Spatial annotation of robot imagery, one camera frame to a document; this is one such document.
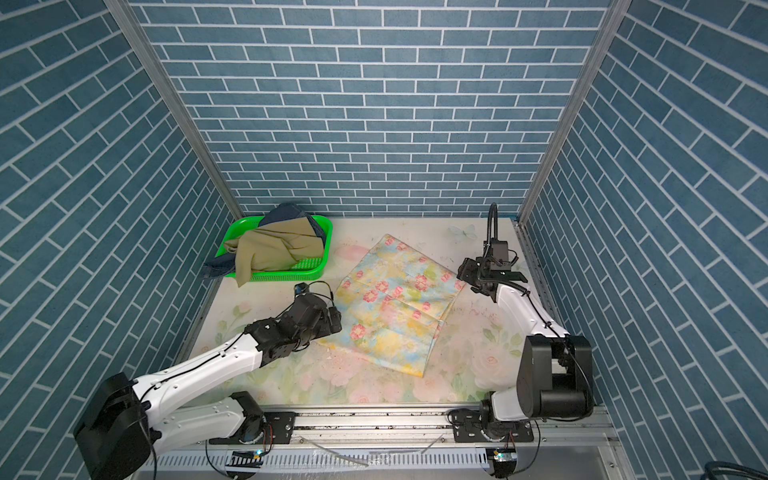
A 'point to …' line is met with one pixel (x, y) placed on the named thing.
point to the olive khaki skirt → (274, 246)
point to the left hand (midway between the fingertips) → (333, 318)
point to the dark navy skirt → (283, 213)
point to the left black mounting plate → (278, 427)
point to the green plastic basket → (306, 269)
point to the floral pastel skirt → (394, 301)
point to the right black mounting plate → (469, 426)
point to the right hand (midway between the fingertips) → (466, 267)
